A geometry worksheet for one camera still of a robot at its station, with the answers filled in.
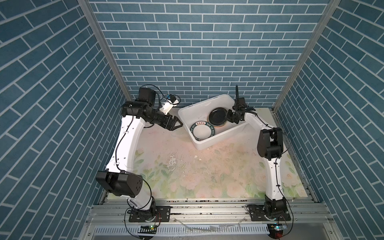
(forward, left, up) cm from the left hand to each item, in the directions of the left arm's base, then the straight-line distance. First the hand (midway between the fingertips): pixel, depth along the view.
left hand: (176, 121), depth 72 cm
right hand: (+24, -30, -23) cm, 45 cm away
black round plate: (+28, -26, -27) cm, 47 cm away
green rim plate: (+16, -15, -29) cm, 37 cm away
